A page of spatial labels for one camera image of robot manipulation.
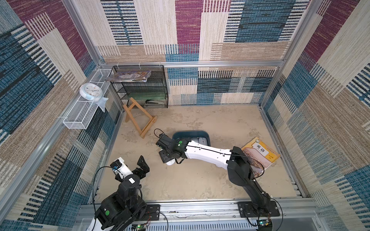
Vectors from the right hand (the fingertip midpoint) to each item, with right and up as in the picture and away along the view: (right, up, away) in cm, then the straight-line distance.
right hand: (164, 154), depth 84 cm
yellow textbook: (+59, -2, +7) cm, 59 cm away
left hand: (-12, 0, -13) cm, 17 cm away
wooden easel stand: (-24, +23, +8) cm, 35 cm away
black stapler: (-13, +34, +26) cm, 45 cm away
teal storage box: (+17, +9, +18) cm, 27 cm away
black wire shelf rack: (-20, +45, +24) cm, 55 cm away
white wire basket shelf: (-53, +24, +7) cm, 59 cm away
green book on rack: (-17, +39, +27) cm, 51 cm away
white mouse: (+24, +6, +13) cm, 28 cm away
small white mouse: (+5, -2, -10) cm, 11 cm away
